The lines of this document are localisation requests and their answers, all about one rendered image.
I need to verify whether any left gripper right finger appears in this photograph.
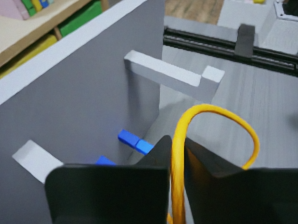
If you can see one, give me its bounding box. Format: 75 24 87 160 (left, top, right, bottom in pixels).
184 136 298 224

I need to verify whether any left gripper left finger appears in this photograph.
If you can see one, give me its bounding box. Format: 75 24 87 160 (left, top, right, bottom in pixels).
44 135 172 224

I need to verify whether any orange cable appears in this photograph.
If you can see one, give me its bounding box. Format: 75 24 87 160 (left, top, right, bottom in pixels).
136 104 259 224

